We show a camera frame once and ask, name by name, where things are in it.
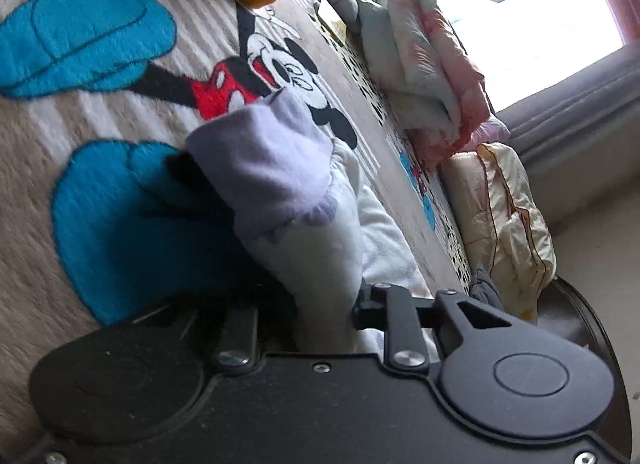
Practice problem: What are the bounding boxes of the grey curtain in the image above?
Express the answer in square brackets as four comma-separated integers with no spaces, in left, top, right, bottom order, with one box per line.
[500,41,640,225]

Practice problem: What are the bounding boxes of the cartoon mouse printed blanket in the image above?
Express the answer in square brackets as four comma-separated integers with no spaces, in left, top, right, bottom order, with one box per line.
[0,0,475,440]

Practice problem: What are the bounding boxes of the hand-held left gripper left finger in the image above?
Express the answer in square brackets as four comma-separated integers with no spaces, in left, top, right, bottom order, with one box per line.
[132,300,261,376]

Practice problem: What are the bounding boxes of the pale green plush toy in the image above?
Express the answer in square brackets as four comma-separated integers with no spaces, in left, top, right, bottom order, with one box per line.
[324,0,401,64]

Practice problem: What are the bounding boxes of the cream satin pillow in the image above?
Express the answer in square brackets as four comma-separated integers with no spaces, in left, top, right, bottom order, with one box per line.
[440,141,557,325]

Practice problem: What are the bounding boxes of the dark wooden headboard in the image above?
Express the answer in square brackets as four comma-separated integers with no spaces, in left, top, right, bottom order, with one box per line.
[536,274,634,450]

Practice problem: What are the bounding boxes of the pink white folded quilt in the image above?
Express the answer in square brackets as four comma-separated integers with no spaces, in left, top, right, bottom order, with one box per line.
[360,0,512,175]

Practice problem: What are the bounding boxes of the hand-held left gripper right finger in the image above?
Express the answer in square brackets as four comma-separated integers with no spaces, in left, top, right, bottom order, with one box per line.
[351,282,514,375]

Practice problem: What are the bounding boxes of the white fleece garment lilac trim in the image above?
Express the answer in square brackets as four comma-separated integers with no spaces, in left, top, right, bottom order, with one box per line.
[185,88,436,352]

